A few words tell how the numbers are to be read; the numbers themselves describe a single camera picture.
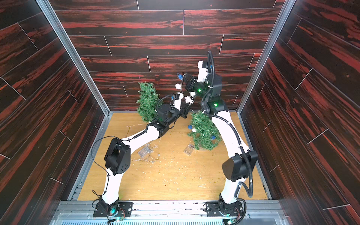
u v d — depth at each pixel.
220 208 0.66
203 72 0.60
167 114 0.67
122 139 0.56
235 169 0.45
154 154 0.95
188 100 0.73
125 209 0.73
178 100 0.72
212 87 0.51
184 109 0.75
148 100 0.78
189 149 0.96
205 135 0.78
